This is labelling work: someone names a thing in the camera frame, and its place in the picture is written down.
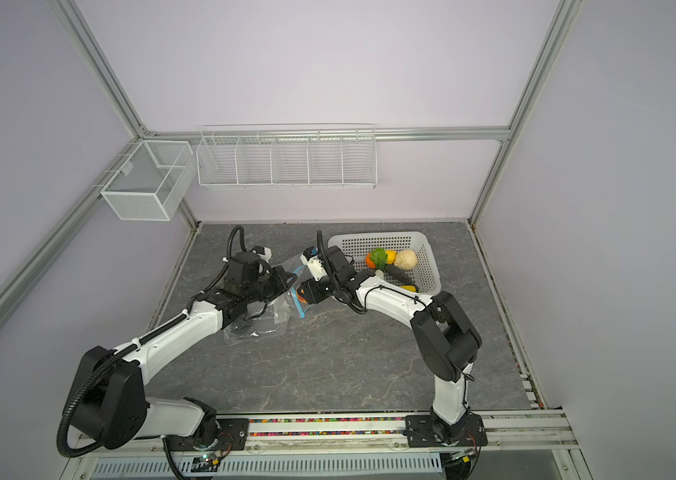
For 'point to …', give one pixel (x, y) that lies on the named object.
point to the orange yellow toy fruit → (302, 299)
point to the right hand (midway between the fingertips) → (306, 289)
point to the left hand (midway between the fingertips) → (299, 279)
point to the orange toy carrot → (369, 263)
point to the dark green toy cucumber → (399, 274)
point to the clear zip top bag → (279, 314)
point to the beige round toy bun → (406, 259)
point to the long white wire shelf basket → (288, 156)
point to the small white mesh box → (153, 182)
